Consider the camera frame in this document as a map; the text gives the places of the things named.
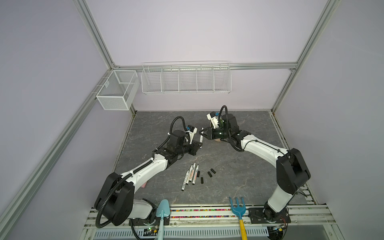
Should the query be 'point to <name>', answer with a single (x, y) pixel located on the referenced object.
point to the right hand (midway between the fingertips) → (199, 133)
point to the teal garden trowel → (163, 210)
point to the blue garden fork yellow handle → (240, 210)
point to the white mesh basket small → (120, 90)
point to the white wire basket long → (186, 77)
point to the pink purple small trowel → (143, 186)
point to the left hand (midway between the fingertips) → (201, 145)
